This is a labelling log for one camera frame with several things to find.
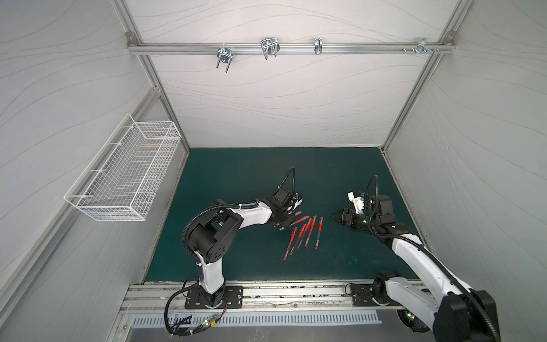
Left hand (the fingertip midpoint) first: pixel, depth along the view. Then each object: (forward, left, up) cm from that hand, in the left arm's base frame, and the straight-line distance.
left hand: (288, 217), depth 93 cm
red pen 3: (-9, -2, -1) cm, 9 cm away
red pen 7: (-6, -13, 0) cm, 15 cm away
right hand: (-4, -18, +10) cm, 21 cm away
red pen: (+2, -4, +1) cm, 5 cm away
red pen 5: (-4, -8, 0) cm, 9 cm away
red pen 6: (-4, -10, 0) cm, 11 cm away
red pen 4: (-6, -6, 0) cm, 8 cm away
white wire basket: (-3, +55, +31) cm, 63 cm away
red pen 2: (-1, -5, 0) cm, 5 cm away
